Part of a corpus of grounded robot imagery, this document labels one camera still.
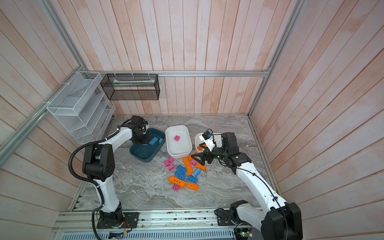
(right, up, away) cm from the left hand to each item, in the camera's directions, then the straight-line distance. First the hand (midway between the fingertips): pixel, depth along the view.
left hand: (146, 142), depth 98 cm
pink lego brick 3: (+31, -12, -6) cm, 34 cm away
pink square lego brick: (+20, +2, +6) cm, 21 cm away
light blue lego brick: (+34, -17, -10) cm, 39 cm away
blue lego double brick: (+23, -17, -9) cm, 31 cm away
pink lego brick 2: (+17, -15, -8) cm, 24 cm away
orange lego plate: (+35, -4, -1) cm, 36 cm away
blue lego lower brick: (+31, -21, -13) cm, 39 cm away
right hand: (+33, -2, -22) cm, 39 cm away
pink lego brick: (+14, -13, -5) cm, 20 cm away
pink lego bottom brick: (+21, -24, -16) cm, 36 cm away
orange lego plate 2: (+35, -15, -6) cm, 39 cm away
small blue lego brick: (+9, +1, +3) cm, 9 cm away
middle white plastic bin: (+25, -4, +5) cm, 25 cm away
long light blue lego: (+3, +1, +5) cm, 6 cm away
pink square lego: (+17, -11, -5) cm, 21 cm away
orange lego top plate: (+29, -10, -3) cm, 31 cm away
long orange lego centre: (+29, -16, -7) cm, 34 cm away
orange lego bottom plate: (+30, -24, -14) cm, 41 cm away
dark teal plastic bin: (-1, -7, -1) cm, 7 cm away
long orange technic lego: (+24, -23, -14) cm, 36 cm away
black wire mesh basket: (-13, +39, +6) cm, 41 cm away
